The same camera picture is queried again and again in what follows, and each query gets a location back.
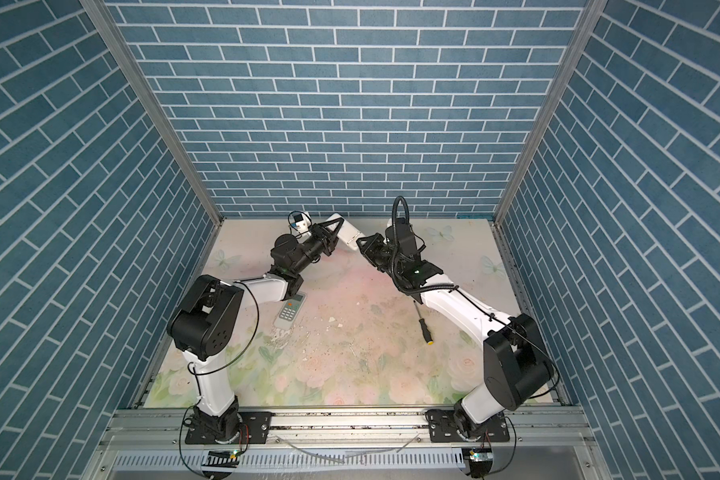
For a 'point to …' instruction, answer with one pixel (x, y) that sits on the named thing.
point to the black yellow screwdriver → (426, 331)
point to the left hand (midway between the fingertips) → (345, 222)
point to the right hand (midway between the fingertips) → (352, 238)
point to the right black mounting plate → (442, 428)
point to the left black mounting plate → (255, 429)
